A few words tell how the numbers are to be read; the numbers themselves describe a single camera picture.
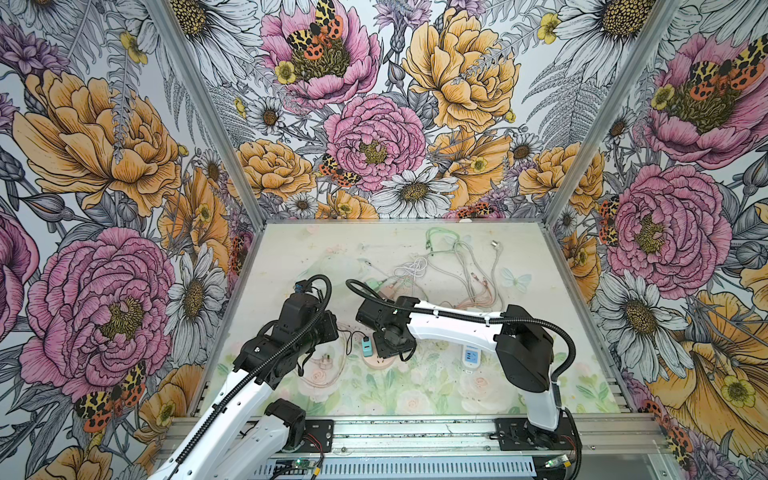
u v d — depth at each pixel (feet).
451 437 2.49
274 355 1.57
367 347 2.68
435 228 3.99
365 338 2.67
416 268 3.45
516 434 2.43
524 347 1.59
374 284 3.33
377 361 2.73
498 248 3.68
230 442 1.47
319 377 2.73
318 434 2.44
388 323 2.03
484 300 3.27
